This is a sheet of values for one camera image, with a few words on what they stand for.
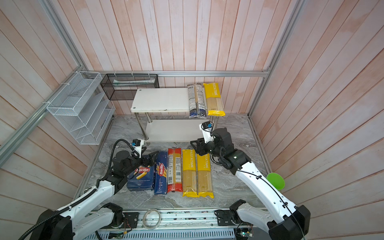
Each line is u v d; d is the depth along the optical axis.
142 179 0.80
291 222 0.38
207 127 0.63
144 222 0.75
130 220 0.74
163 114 1.23
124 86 1.03
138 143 0.69
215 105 0.75
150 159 0.73
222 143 0.52
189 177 0.86
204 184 0.83
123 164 0.62
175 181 0.84
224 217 0.73
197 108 0.73
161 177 0.85
